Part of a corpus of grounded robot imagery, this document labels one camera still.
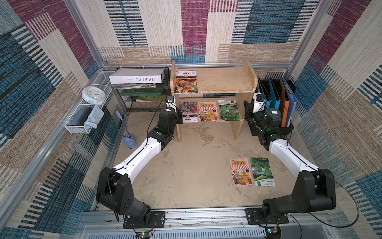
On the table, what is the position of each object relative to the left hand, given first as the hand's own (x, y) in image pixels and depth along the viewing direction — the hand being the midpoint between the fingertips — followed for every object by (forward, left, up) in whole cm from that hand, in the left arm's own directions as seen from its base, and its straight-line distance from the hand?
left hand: (175, 107), depth 81 cm
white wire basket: (+18, +44, +5) cm, 48 cm away
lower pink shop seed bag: (+4, -18, -8) cm, 20 cm away
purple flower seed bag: (+5, -7, -8) cm, 13 cm away
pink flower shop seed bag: (-25, -37, -29) cm, 53 cm away
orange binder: (+3, -61, -2) cm, 61 cm away
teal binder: (+4, -55, -2) cm, 55 cm away
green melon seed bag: (-26, -49, -30) cm, 63 cm away
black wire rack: (+21, +22, -10) cm, 32 cm away
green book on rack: (+17, +20, -3) cm, 26 cm away
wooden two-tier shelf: (+32, -25, -17) cm, 44 cm away
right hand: (+1, -38, +4) cm, 38 cm away
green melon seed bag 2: (+4, -31, -7) cm, 32 cm away
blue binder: (+5, -66, 0) cm, 66 cm away
